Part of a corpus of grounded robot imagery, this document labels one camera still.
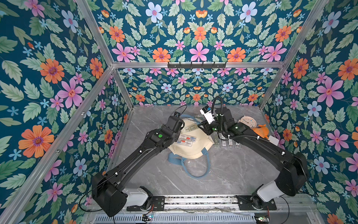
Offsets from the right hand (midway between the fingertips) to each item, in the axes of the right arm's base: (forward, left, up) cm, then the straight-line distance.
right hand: (203, 120), depth 80 cm
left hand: (-6, +17, -1) cm, 18 cm away
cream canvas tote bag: (-13, +14, -16) cm, 25 cm away
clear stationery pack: (-1, +11, -21) cm, 23 cm away
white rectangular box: (+1, -50, -22) cm, 55 cm away
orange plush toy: (+6, -43, -18) cm, 47 cm away
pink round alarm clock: (+19, -37, -22) cm, 47 cm away
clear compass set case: (-1, -12, -22) cm, 26 cm away
